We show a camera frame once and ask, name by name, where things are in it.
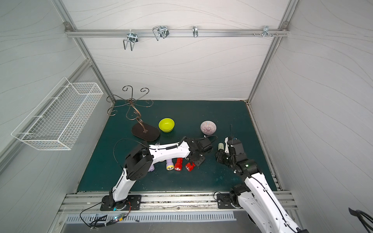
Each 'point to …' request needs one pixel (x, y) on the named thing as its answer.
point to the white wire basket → (58, 120)
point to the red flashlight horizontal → (189, 167)
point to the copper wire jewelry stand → (146, 131)
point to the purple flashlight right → (170, 164)
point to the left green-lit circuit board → (119, 218)
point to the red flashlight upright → (178, 165)
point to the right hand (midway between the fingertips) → (217, 153)
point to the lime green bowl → (166, 124)
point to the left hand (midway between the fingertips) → (199, 161)
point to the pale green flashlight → (220, 146)
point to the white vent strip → (95, 219)
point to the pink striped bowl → (208, 127)
